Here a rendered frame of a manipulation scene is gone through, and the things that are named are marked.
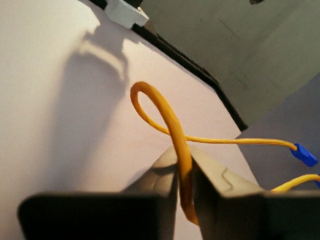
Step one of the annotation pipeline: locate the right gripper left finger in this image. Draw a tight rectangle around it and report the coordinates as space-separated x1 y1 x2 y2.
17 145 179 240

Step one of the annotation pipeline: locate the yellow cable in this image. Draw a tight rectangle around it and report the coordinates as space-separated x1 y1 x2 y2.
130 81 320 227

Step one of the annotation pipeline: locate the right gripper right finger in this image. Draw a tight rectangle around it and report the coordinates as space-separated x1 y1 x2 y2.
188 145 320 240

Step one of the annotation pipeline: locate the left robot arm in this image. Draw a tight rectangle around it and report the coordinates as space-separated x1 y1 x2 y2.
123 0 143 12

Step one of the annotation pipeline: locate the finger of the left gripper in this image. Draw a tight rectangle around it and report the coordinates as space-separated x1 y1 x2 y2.
249 0 264 5

